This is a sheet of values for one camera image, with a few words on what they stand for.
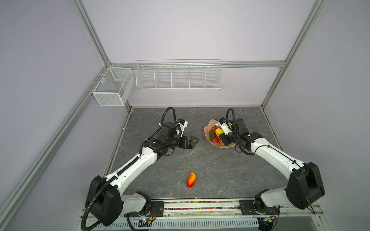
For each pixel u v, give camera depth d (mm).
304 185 417
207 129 1015
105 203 393
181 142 694
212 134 941
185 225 771
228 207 754
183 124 717
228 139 753
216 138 946
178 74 983
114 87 1010
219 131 826
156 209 738
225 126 761
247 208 732
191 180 800
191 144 693
